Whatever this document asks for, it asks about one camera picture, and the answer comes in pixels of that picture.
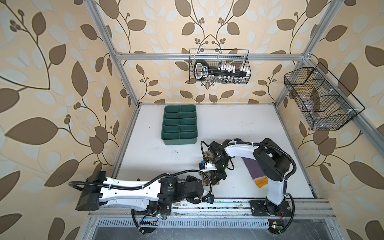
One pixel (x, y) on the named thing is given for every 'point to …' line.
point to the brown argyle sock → (207, 176)
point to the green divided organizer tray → (180, 125)
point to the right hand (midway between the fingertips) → (214, 182)
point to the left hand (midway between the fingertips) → (201, 182)
